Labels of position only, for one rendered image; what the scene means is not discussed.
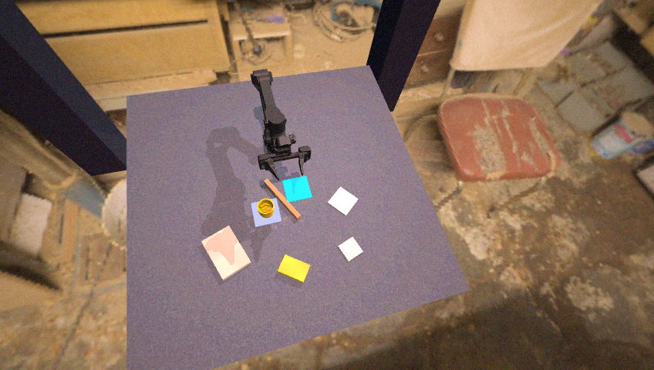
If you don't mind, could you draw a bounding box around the yellow rectangular block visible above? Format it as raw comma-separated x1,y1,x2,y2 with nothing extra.
278,254,310,283

